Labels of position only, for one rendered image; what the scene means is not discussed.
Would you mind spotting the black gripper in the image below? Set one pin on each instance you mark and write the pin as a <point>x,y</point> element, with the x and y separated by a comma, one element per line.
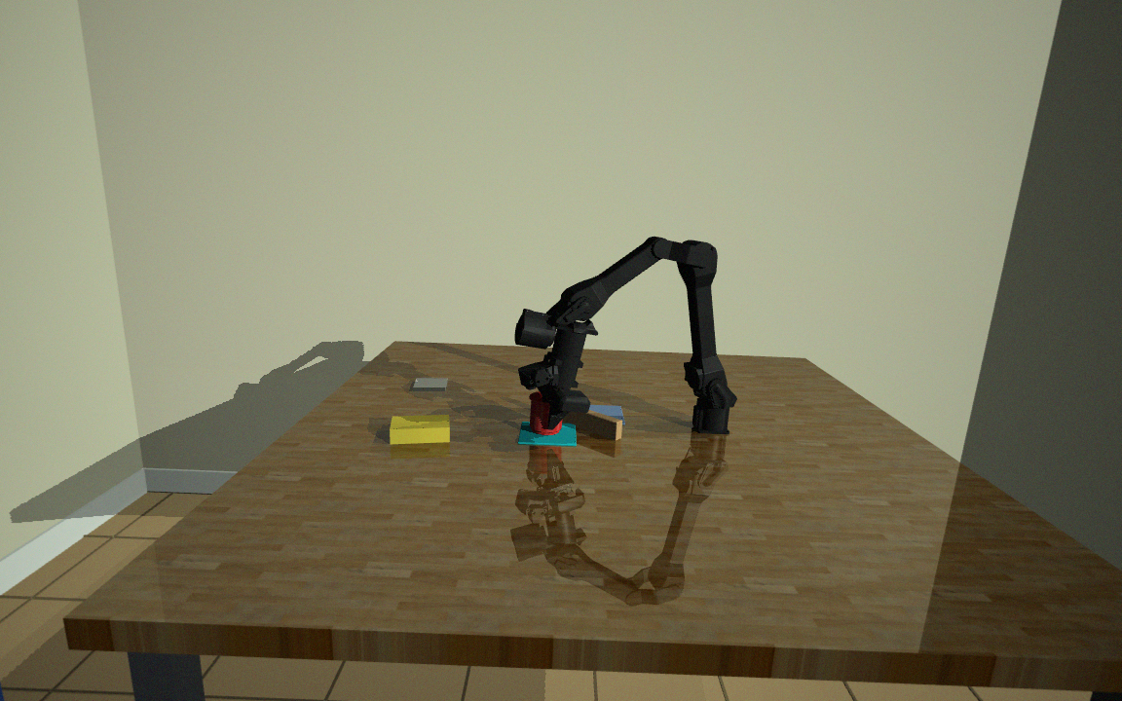
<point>561,398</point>

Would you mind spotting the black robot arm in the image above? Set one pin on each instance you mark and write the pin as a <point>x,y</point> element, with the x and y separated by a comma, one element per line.
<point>705,374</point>

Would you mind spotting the light brown wooden bar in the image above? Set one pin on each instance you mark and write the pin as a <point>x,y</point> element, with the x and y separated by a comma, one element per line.
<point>595,422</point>

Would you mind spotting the yellow rectangular block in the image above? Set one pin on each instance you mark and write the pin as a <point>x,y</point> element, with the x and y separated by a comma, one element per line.
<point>420,429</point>

